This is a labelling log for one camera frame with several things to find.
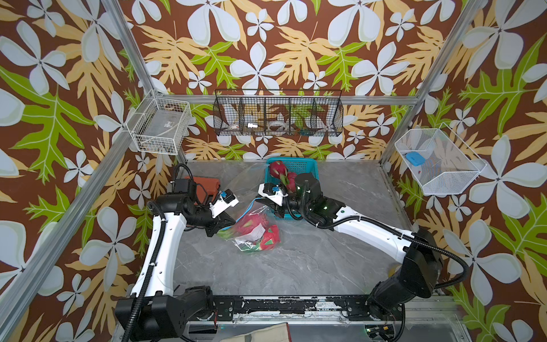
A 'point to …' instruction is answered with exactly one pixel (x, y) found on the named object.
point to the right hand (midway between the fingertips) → (257, 196)
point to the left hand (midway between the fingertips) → (231, 219)
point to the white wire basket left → (159, 126)
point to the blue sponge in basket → (415, 158)
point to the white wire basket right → (449, 166)
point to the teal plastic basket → (296, 166)
